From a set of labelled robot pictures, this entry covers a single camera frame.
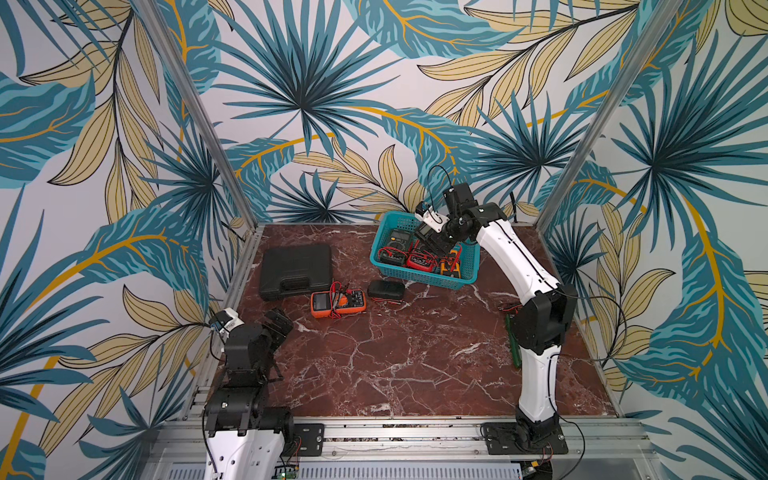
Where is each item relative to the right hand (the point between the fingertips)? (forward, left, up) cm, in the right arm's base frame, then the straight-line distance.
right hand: (438, 234), depth 90 cm
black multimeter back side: (-8, +15, -17) cm, 24 cm away
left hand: (-27, +44, -2) cm, 52 cm away
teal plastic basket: (+18, +15, -12) cm, 26 cm away
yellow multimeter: (+2, -8, -18) cm, 20 cm away
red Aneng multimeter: (-1, +4, -12) cm, 12 cm away
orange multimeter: (-13, +31, -15) cm, 37 cm away
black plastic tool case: (-4, +45, -11) cm, 46 cm away
